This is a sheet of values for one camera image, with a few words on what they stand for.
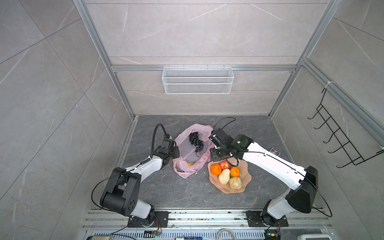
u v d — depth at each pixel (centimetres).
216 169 83
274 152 97
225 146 56
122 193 43
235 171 79
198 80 101
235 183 76
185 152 98
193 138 100
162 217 73
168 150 70
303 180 41
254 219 73
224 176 82
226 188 81
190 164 89
